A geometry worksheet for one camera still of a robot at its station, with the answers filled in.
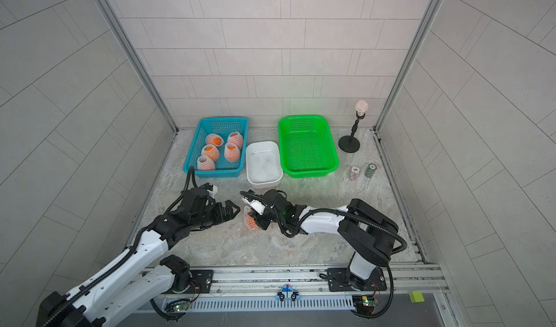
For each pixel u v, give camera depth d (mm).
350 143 1088
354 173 933
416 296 666
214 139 1037
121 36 809
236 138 1020
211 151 975
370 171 952
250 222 788
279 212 631
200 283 705
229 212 694
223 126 1020
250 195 617
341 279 713
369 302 678
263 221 719
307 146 1086
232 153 972
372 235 439
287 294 679
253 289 708
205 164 917
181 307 642
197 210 607
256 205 719
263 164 1026
